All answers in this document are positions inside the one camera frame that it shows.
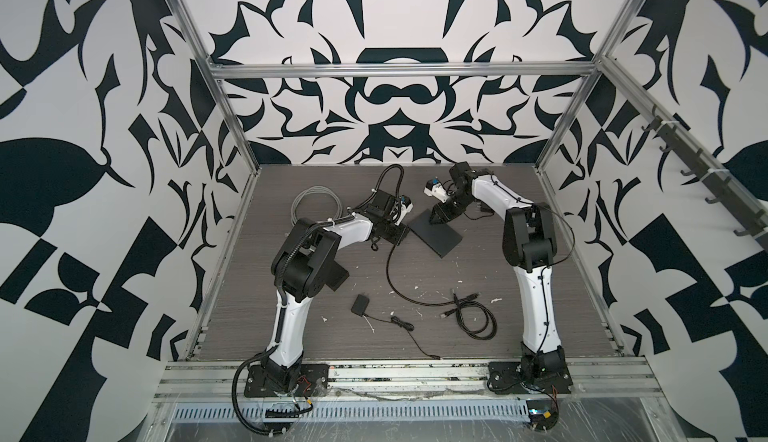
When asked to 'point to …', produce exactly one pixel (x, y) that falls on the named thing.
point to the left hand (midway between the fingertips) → (408, 227)
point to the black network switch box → (439, 238)
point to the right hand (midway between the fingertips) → (438, 216)
